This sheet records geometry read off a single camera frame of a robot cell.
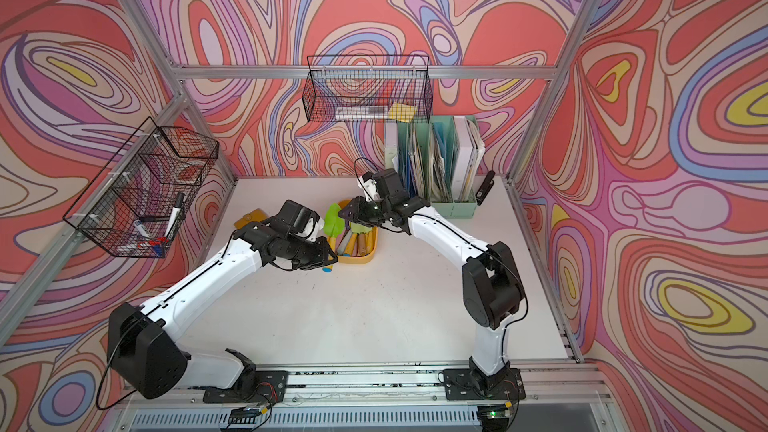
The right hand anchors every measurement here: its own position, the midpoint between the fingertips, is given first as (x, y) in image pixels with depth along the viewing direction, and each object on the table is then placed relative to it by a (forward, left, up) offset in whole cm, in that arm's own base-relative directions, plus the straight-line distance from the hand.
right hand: (345, 222), depth 83 cm
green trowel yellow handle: (0, +3, -2) cm, 4 cm away
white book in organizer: (+23, -39, +3) cm, 45 cm away
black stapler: (+26, -50, -16) cm, 59 cm away
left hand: (-10, +2, -3) cm, 11 cm away
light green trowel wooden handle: (+7, -3, -14) cm, 16 cm away
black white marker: (-6, +38, +13) cm, 40 cm away
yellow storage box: (+1, +1, -14) cm, 14 cm away
